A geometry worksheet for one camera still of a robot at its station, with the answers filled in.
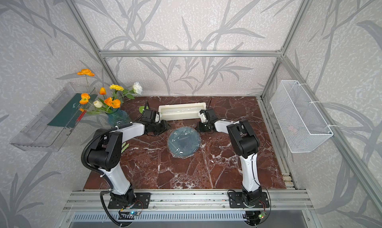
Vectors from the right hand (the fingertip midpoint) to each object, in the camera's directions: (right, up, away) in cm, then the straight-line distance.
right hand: (195, 127), depth 102 cm
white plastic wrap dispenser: (-10, +11, 0) cm, 15 cm away
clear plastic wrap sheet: (-7, -8, -9) cm, 14 cm away
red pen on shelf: (-53, +9, -33) cm, 63 cm away
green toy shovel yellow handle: (-43, +13, +14) cm, 47 cm away
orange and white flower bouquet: (-50, +16, -22) cm, 57 cm away
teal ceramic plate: (-7, -8, -9) cm, 14 cm away
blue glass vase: (-51, +7, -6) cm, 52 cm away
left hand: (-17, +1, -5) cm, 18 cm away
